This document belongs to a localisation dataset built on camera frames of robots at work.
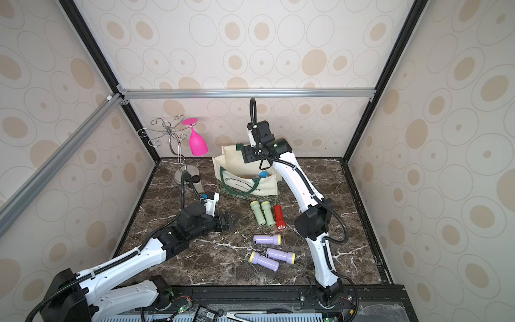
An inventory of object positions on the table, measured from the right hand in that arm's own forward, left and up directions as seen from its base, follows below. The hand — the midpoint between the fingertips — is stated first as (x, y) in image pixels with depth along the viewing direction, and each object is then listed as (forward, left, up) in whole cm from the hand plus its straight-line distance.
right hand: (260, 149), depth 86 cm
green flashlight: (-14, +2, -24) cm, 28 cm away
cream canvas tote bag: (-11, +8, -6) cm, 15 cm away
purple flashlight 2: (-36, -10, -25) cm, 45 cm away
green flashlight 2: (-16, -4, -25) cm, 30 cm away
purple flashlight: (-29, -4, -26) cm, 39 cm away
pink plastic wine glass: (+6, +30, -4) cm, 31 cm away
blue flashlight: (+1, -1, -17) cm, 17 cm away
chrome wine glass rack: (+6, +45, +6) cm, 45 cm away
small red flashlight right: (-22, -10, -25) cm, 35 cm away
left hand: (-28, +6, -9) cm, 30 cm away
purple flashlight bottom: (-38, 0, -24) cm, 45 cm away
